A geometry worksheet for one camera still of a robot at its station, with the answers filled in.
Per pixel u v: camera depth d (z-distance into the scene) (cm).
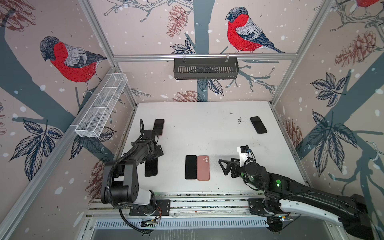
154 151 81
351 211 44
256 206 74
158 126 107
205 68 104
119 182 43
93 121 71
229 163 63
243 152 65
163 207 73
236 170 64
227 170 65
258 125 108
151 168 88
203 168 87
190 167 89
